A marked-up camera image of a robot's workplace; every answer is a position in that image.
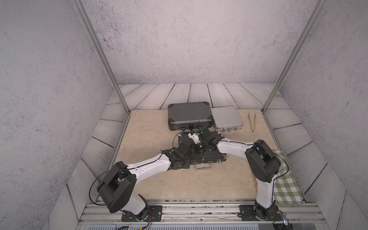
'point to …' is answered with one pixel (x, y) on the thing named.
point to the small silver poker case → (226, 119)
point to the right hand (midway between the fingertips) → (187, 152)
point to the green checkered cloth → (287, 191)
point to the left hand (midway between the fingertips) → (189, 164)
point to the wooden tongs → (253, 130)
